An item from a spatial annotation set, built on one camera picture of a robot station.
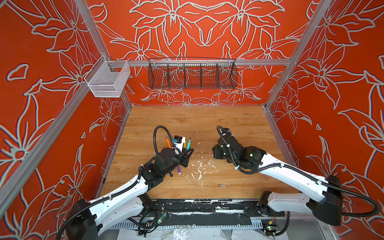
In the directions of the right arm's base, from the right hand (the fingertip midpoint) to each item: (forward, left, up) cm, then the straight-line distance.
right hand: (209, 149), depth 75 cm
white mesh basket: (+44, +63, +14) cm, 78 cm away
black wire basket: (+53, +11, +11) cm, 55 cm away
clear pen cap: (-13, -7, -17) cm, 23 cm away
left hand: (0, +9, +1) cm, 9 cm away
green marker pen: (0, +11, +5) cm, 12 cm away
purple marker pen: (-4, +17, -17) cm, 24 cm away
